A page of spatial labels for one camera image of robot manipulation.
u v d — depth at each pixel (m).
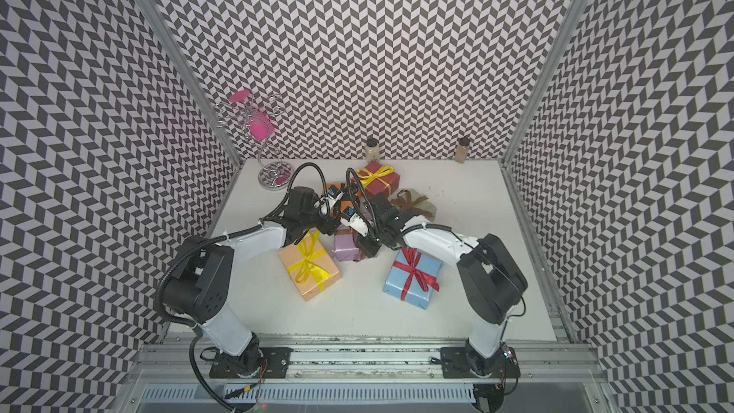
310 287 0.79
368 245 0.76
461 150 1.13
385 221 0.68
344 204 0.89
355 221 0.77
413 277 0.81
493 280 0.47
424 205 0.98
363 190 1.02
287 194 0.74
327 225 0.84
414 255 0.84
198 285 0.46
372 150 1.12
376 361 0.75
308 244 0.89
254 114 1.09
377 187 1.02
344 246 0.88
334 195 0.83
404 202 0.99
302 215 0.74
